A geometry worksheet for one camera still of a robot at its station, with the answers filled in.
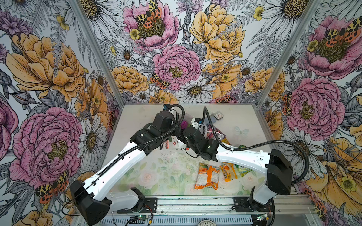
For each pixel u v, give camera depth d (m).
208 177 0.80
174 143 0.76
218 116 1.12
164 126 0.51
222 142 1.00
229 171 0.84
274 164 0.49
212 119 1.12
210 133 0.99
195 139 0.58
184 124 0.80
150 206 0.73
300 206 0.76
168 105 0.62
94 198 0.38
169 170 0.87
